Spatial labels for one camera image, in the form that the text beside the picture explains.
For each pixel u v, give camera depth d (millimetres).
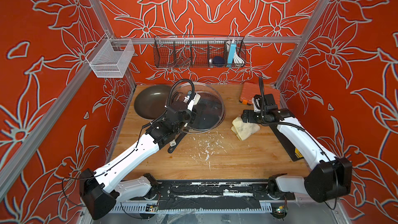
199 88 863
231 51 856
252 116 738
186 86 846
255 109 719
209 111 1130
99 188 376
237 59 924
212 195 727
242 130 854
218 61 946
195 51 1007
